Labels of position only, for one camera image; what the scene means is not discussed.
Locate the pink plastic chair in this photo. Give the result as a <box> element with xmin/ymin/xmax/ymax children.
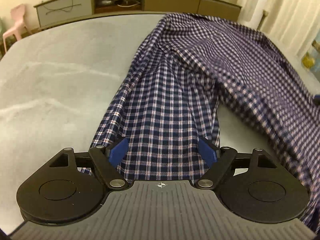
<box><xmin>2</xmin><ymin>4</ymin><xmax>32</xmax><ymax>53</ymax></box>

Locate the blue plaid shirt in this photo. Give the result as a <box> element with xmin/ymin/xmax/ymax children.
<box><xmin>92</xmin><ymin>14</ymin><xmax>319</xmax><ymax>232</ymax></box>

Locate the grey TV cabinet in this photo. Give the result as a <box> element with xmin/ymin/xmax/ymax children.
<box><xmin>34</xmin><ymin>0</ymin><xmax>241</xmax><ymax>29</ymax></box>

